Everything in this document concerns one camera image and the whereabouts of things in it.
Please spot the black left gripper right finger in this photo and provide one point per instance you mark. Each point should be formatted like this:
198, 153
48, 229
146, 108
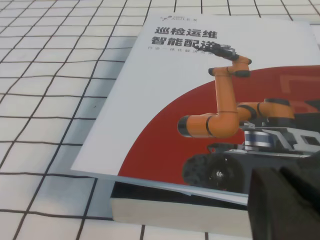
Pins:
306, 170

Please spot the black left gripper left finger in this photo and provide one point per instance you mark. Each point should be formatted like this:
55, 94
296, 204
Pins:
284, 205

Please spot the white red robot brochure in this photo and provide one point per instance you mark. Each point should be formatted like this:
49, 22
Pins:
201, 101

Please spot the thick white book underneath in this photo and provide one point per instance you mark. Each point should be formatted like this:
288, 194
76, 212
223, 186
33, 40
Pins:
134, 204

